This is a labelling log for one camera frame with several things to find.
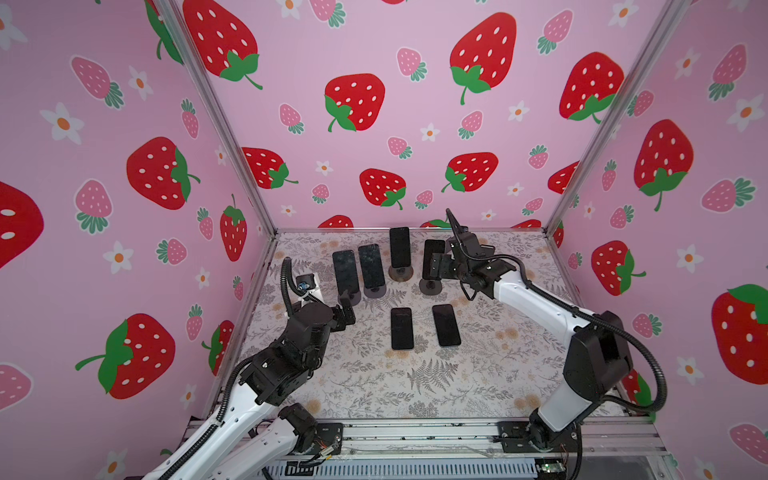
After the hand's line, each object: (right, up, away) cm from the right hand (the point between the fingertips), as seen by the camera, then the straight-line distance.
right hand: (443, 260), depth 88 cm
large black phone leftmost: (-31, -4, +7) cm, 32 cm away
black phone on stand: (-22, -4, +8) cm, 24 cm away
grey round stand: (-22, -11, +15) cm, 29 cm away
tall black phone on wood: (-13, +3, +13) cm, 18 cm away
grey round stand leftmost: (-28, -13, +12) cm, 34 cm away
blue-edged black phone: (+2, -22, +7) cm, 23 cm away
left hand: (-30, -8, -18) cm, 36 cm away
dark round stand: (-2, -10, +16) cm, 19 cm away
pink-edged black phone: (-12, -23, +5) cm, 27 cm away
